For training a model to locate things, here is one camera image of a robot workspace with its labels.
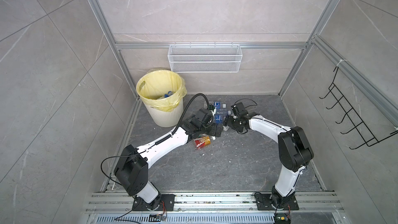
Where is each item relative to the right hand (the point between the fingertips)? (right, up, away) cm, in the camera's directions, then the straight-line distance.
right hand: (227, 123), depth 97 cm
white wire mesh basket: (-15, +43, +5) cm, 45 cm away
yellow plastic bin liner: (-48, +25, 0) cm, 54 cm away
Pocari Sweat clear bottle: (-5, +2, +2) cm, 6 cm away
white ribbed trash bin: (-42, +3, -5) cm, 42 cm away
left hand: (-9, +2, -15) cm, 17 cm away
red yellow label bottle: (-16, -10, -7) cm, 20 cm away
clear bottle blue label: (-38, +20, +7) cm, 44 cm away
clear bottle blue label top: (-6, +12, +11) cm, 17 cm away
